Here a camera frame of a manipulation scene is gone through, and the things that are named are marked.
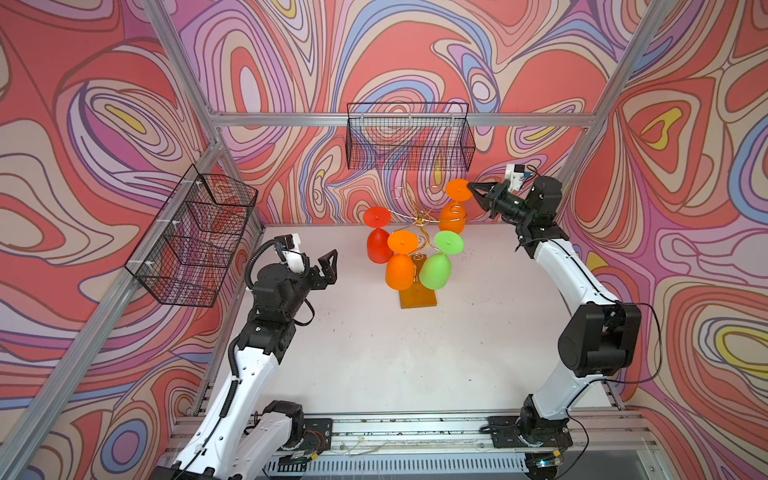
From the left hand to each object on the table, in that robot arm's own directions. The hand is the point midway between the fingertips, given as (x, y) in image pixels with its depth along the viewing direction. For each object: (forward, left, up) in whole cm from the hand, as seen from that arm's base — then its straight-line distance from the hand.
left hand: (324, 252), depth 72 cm
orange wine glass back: (+12, -33, +1) cm, 35 cm away
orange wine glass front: (-1, -19, -6) cm, 20 cm away
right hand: (+16, -37, +6) cm, 41 cm away
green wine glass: (-1, -28, -6) cm, 29 cm away
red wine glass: (+8, -13, -5) cm, 16 cm away
